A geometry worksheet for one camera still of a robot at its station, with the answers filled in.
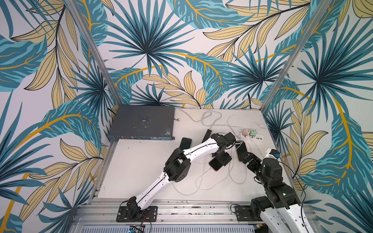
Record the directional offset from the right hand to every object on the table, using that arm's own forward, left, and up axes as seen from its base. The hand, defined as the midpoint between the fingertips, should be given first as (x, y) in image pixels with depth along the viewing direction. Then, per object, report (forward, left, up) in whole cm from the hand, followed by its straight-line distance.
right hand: (243, 157), depth 76 cm
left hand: (+7, +9, -15) cm, 19 cm away
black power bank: (+23, +15, -12) cm, 30 cm away
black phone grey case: (+18, +30, -14) cm, 38 cm away
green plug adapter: (+23, -16, -10) cm, 29 cm away
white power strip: (+21, -21, -14) cm, 33 cm away
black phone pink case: (+3, +12, -14) cm, 19 cm away
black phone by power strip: (+12, -6, -16) cm, 21 cm away
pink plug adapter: (+26, -13, -14) cm, 32 cm away
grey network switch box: (+36, +61, -12) cm, 71 cm away
